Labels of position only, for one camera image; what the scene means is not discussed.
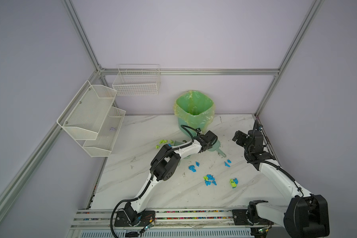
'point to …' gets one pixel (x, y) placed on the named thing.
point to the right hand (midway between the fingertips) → (241, 133)
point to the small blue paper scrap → (197, 163)
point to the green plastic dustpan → (215, 147)
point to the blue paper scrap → (192, 167)
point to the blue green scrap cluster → (209, 178)
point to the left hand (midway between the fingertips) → (206, 144)
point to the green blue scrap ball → (233, 182)
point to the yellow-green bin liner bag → (195, 108)
